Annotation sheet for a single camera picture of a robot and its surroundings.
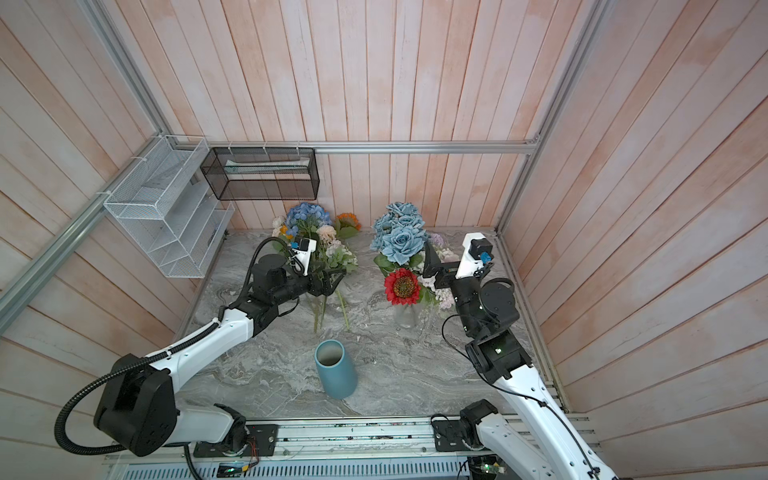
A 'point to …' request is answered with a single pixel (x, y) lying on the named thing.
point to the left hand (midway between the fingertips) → (335, 272)
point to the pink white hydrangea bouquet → (444, 297)
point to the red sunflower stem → (402, 287)
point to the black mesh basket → (263, 173)
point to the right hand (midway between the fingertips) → (448, 240)
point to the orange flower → (346, 225)
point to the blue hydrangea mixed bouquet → (306, 221)
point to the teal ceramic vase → (338, 371)
